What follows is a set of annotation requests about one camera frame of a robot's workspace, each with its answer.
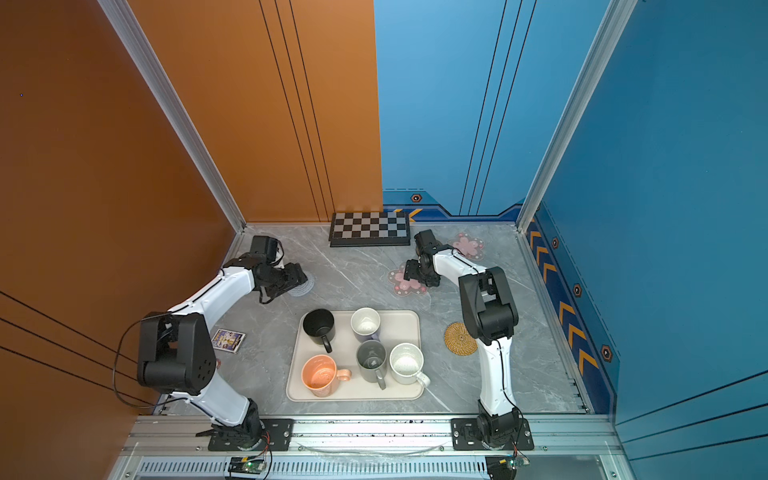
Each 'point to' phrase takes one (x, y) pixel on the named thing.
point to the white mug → (406, 361)
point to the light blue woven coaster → (304, 288)
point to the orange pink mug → (321, 375)
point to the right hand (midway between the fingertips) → (413, 277)
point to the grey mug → (371, 359)
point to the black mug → (319, 326)
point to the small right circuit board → (504, 467)
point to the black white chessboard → (370, 229)
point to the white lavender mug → (365, 323)
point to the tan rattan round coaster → (458, 338)
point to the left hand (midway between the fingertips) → (299, 277)
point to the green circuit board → (246, 464)
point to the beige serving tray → (396, 327)
